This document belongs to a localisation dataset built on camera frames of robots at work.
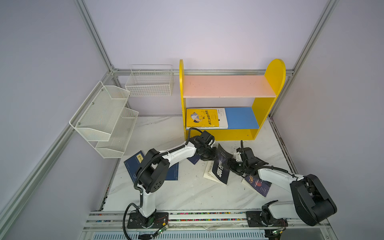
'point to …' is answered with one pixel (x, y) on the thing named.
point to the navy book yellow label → (172, 173)
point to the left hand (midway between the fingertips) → (218, 159)
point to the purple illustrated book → (261, 187)
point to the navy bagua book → (194, 159)
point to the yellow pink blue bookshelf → (249, 98)
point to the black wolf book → (219, 169)
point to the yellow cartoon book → (202, 118)
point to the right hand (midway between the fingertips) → (224, 166)
